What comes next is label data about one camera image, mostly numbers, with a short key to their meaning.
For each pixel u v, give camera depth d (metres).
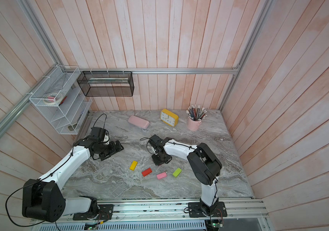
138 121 1.11
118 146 0.78
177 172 0.86
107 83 0.99
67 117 0.78
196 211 0.71
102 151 0.70
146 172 0.88
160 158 0.78
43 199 0.40
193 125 1.04
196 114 1.04
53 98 0.73
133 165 0.90
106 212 0.73
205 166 0.50
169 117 1.07
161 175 0.85
